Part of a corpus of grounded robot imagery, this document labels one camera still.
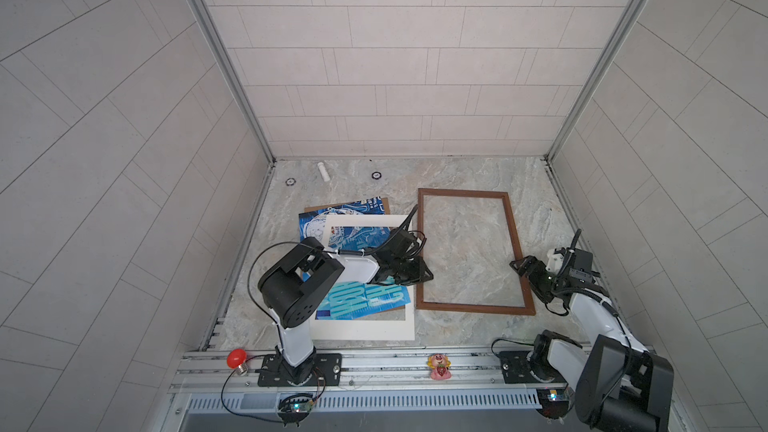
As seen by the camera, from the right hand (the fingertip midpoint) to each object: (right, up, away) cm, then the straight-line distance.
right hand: (519, 268), depth 87 cm
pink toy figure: (-26, -18, -18) cm, 36 cm away
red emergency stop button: (-74, -17, -17) cm, 78 cm away
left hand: (-24, -2, -2) cm, 24 cm away
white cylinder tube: (-64, +29, +24) cm, 74 cm away
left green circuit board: (-58, -24, -23) cm, 67 cm away
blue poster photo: (-48, -8, -5) cm, 49 cm away
